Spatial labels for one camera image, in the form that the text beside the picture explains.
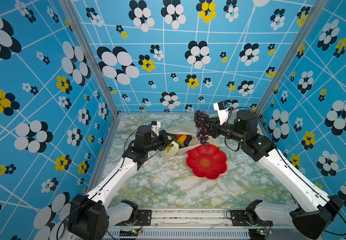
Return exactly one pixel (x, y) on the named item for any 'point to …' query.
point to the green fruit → (181, 140)
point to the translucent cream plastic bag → (179, 151)
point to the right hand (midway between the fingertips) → (202, 120)
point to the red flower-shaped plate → (207, 161)
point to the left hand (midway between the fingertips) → (178, 135)
